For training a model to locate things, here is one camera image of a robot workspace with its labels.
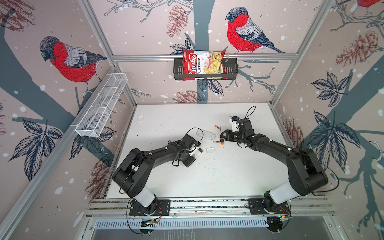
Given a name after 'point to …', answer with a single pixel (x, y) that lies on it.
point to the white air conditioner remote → (198, 152)
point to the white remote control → (207, 134)
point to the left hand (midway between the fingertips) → (189, 158)
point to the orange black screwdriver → (221, 139)
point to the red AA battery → (217, 127)
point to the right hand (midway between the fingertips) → (222, 136)
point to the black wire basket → (231, 71)
